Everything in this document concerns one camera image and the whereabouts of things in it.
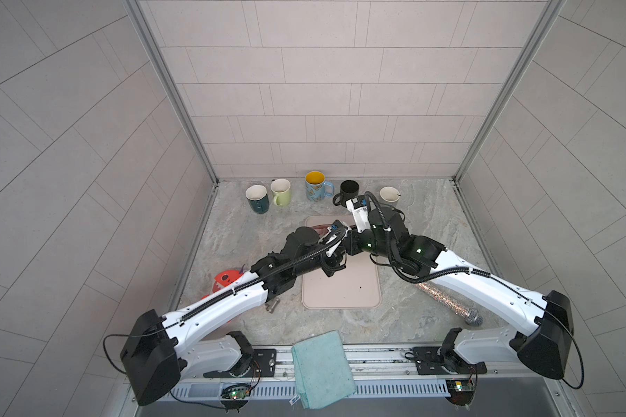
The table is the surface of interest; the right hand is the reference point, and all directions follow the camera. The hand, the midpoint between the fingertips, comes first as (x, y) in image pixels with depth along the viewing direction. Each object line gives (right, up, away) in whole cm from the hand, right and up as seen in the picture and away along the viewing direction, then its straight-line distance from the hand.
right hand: (334, 235), depth 71 cm
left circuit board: (-25, -38, -7) cm, 46 cm away
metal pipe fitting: (-20, -23, +9) cm, 32 cm away
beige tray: (+7, -19, +13) cm, 24 cm away
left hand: (+5, -3, -1) cm, 6 cm away
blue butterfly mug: (-6, +13, +33) cm, 36 cm away
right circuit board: (+34, -41, -3) cm, 53 cm away
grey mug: (+22, +12, +28) cm, 38 cm away
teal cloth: (-3, -36, -2) cm, 36 cm away
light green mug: (-20, +15, +34) cm, 42 cm away
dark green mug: (-27, +10, +25) cm, 39 cm away
